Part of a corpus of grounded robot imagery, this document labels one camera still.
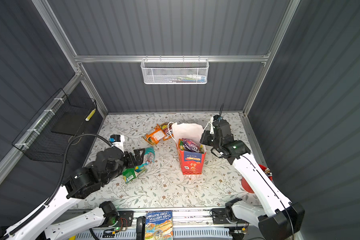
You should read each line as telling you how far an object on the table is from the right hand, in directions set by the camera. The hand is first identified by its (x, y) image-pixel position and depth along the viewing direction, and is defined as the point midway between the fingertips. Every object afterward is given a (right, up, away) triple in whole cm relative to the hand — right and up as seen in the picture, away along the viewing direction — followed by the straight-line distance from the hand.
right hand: (203, 135), depth 75 cm
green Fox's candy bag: (-11, -8, +13) cm, 19 cm away
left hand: (-31, -7, -8) cm, 32 cm away
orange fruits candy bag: (-31, -3, +26) cm, 40 cm away
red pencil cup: (+26, -30, +9) cm, 40 cm away
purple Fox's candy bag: (-6, -7, +13) cm, 16 cm away
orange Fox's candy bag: (-22, +3, +30) cm, 37 cm away
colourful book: (-22, -42, -6) cm, 48 cm away
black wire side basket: (-74, 0, -5) cm, 74 cm away
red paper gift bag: (-6, -15, +1) cm, 16 cm away
